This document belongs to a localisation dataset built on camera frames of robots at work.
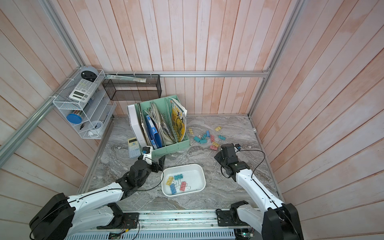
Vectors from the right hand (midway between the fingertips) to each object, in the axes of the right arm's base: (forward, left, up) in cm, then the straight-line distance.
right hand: (217, 153), depth 87 cm
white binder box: (+8, +47, +16) cm, 50 cm away
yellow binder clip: (-15, +28, -7) cm, 32 cm away
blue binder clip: (-19, +26, -9) cm, 33 cm away
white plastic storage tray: (-10, +14, -9) cm, 19 cm away
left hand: (-4, +35, +2) cm, 35 cm away
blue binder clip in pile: (+21, +4, -8) cm, 23 cm away
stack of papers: (+9, +32, +11) cm, 35 cm away
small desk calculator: (+8, +55, -8) cm, 56 cm away
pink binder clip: (-17, +20, -8) cm, 28 cm away
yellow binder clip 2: (+25, -3, -7) cm, 26 cm away
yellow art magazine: (+20, +24, +10) cm, 32 cm away
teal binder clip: (+17, +12, -10) cm, 23 cm away
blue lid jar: (+6, +77, +23) cm, 80 cm away
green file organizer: (+29, +35, +13) cm, 47 cm away
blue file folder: (+4, +37, +11) cm, 39 cm away
